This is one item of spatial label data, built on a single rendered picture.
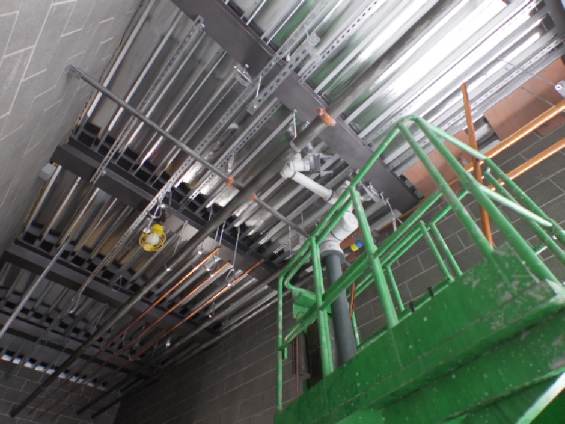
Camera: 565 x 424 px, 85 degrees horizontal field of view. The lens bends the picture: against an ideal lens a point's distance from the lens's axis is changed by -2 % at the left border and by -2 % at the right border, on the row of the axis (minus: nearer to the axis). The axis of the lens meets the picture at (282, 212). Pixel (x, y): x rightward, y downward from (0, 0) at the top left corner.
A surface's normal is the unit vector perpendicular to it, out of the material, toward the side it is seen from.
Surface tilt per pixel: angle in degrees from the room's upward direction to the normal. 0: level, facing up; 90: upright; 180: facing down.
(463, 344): 90
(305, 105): 180
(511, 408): 90
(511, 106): 180
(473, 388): 90
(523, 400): 90
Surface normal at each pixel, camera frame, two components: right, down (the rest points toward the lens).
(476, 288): -0.89, -0.36
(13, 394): 0.68, -0.57
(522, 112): 0.00, 0.63
